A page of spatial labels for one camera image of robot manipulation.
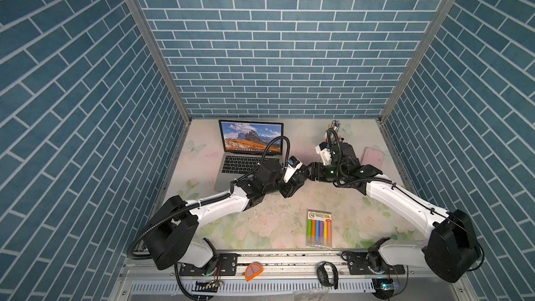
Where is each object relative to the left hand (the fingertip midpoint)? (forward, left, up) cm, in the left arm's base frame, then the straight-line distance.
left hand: (302, 180), depth 80 cm
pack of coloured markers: (-14, -7, -13) cm, 21 cm away
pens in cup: (+27, -17, +3) cm, 32 cm away
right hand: (+2, -2, +2) cm, 3 cm away
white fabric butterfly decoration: (+26, +53, -15) cm, 61 cm away
